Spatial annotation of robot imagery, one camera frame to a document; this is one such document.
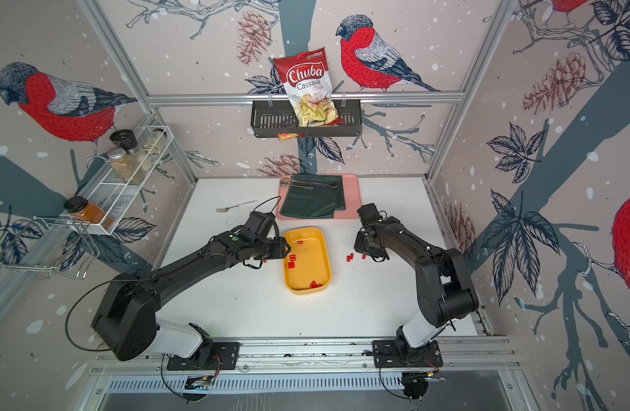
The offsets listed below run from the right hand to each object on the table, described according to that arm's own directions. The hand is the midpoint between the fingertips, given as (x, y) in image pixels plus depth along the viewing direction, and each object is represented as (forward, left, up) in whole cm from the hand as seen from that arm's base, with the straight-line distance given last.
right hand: (361, 246), depth 92 cm
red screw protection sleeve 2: (-6, +26, -4) cm, 27 cm away
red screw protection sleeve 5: (-3, +5, -4) cm, 7 cm away
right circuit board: (-40, -13, -4) cm, 42 cm away
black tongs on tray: (+35, +29, -3) cm, 45 cm away
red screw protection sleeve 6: (-2, +3, -4) cm, 6 cm away
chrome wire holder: (-17, +82, +25) cm, 87 cm away
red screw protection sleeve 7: (-2, -1, -5) cm, 5 cm away
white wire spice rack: (+1, +77, +27) cm, 82 cm away
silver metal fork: (+19, +60, -4) cm, 63 cm away
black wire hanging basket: (+37, +34, +30) cm, 58 cm away
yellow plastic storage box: (-9, +20, -3) cm, 22 cm away
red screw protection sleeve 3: (-13, +17, -4) cm, 22 cm away
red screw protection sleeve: (-4, +25, -2) cm, 26 cm away
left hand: (-5, +25, +8) cm, 27 cm away
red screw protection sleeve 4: (-14, +16, -4) cm, 21 cm away
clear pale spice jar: (+20, +72, +32) cm, 81 cm away
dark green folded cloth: (+23, +17, -3) cm, 29 cm away
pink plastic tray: (+25, +2, -3) cm, 25 cm away
